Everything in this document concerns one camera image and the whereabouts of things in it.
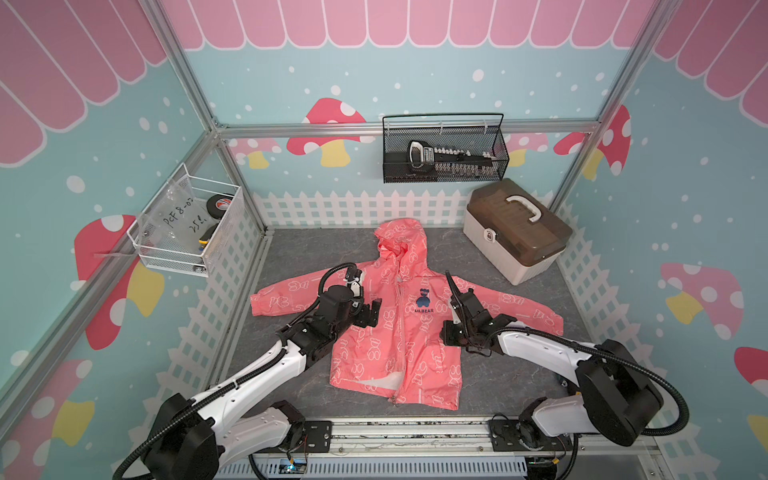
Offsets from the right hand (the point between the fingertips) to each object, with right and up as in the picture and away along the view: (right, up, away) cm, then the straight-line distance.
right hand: (440, 334), depth 89 cm
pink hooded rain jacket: (-9, -6, -3) cm, 11 cm away
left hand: (-22, +11, -7) cm, 25 cm away
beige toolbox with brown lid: (+25, +32, +6) cm, 41 cm away
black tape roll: (-62, +37, -9) cm, 72 cm away
